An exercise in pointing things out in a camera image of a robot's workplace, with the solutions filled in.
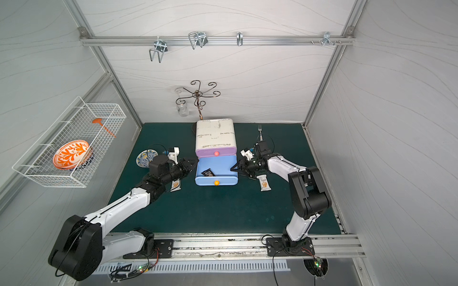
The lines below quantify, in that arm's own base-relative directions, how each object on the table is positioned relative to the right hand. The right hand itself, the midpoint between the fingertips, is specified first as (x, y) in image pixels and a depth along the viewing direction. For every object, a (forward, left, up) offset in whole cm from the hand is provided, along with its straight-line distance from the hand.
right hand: (233, 170), depth 87 cm
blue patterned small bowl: (+10, +52, -6) cm, 54 cm away
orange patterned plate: (-11, +58, +26) cm, 64 cm away
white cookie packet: (-3, -16, -9) cm, 19 cm away
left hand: (-2, +15, +9) cm, 18 cm away
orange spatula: (+9, +61, +23) cm, 66 cm away
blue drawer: (+2, +6, +1) cm, 7 cm away
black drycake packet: (-3, +12, +1) cm, 12 cm away
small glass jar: (+32, +30, +12) cm, 45 cm away
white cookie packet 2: (-6, +29, -7) cm, 31 cm away
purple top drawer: (+4, +8, +10) cm, 14 cm away
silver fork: (+33, -16, -9) cm, 38 cm away
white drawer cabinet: (+13, +9, +13) cm, 20 cm away
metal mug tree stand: (+32, +20, +22) cm, 44 cm away
